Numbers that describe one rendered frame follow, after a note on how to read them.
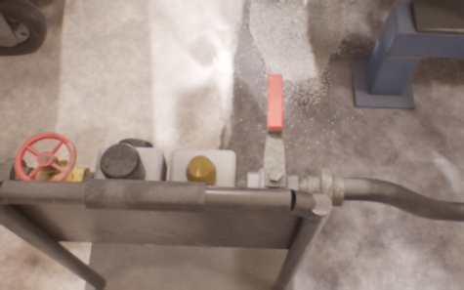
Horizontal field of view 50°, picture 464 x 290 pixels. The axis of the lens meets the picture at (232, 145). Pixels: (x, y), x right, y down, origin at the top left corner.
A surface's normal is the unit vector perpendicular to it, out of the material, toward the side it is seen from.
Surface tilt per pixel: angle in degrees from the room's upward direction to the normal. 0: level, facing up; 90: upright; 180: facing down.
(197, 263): 0
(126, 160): 0
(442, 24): 0
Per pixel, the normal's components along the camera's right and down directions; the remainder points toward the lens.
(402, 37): -0.04, 0.90
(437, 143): 0.00, -0.43
